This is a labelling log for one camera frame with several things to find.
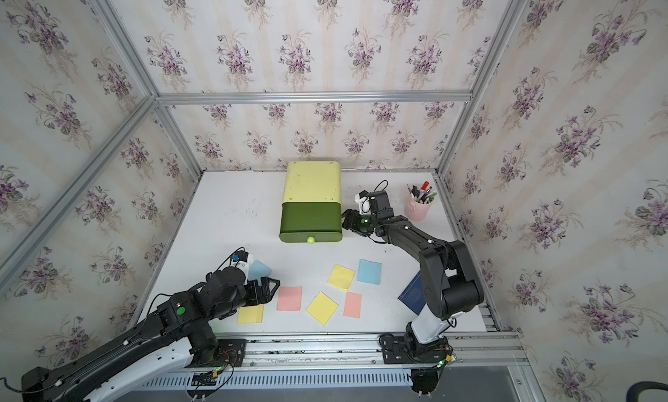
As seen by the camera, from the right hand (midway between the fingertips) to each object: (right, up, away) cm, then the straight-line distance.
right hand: (344, 223), depth 90 cm
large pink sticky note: (-18, -24, -6) cm, 31 cm away
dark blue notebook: (+23, -23, -6) cm, 33 cm away
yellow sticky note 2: (-7, -27, -7) cm, 29 cm away
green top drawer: (-11, +1, -6) cm, 13 cm away
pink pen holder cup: (+28, +4, +7) cm, 29 cm away
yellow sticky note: (-1, -19, -2) cm, 19 cm away
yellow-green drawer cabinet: (-11, +12, -5) cm, 17 cm away
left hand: (-21, -18, -16) cm, 31 cm away
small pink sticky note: (+3, -26, -7) cm, 27 cm away
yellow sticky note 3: (-30, -29, -8) cm, 42 cm away
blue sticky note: (+9, -17, 0) cm, 19 cm away
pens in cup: (+32, +10, +9) cm, 34 cm away
